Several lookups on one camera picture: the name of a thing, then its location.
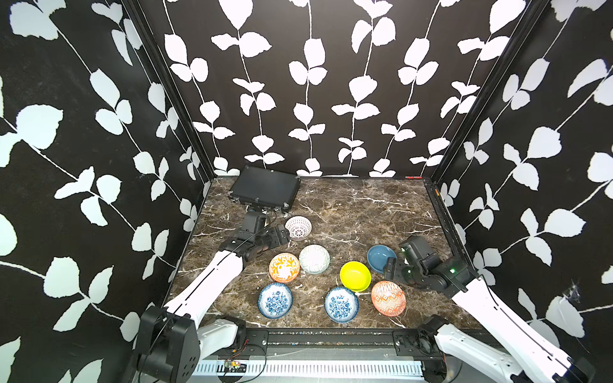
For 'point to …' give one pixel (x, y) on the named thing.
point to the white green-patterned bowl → (314, 258)
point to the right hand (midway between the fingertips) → (389, 267)
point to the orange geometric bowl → (388, 298)
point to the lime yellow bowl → (355, 276)
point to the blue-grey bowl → (377, 256)
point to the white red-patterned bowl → (298, 227)
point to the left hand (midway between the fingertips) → (281, 231)
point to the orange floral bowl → (284, 267)
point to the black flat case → (265, 188)
